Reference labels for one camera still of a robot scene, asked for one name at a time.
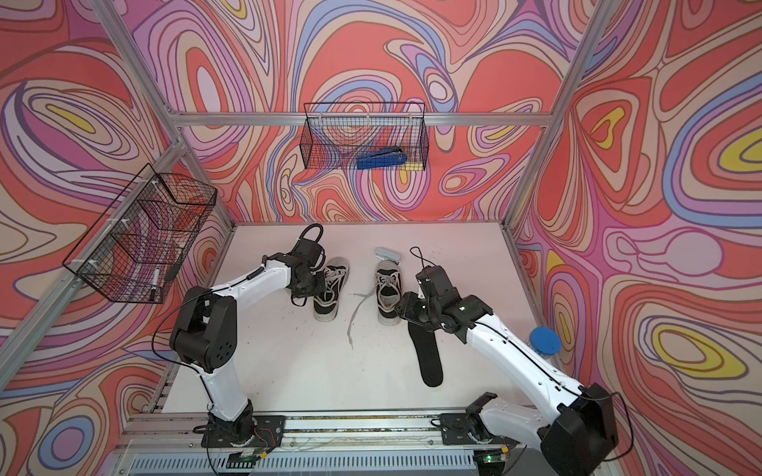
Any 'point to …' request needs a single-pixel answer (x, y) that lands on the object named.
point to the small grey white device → (385, 254)
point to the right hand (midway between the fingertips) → (402, 316)
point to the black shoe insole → (428, 352)
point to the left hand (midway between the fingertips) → (323, 290)
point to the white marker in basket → (156, 274)
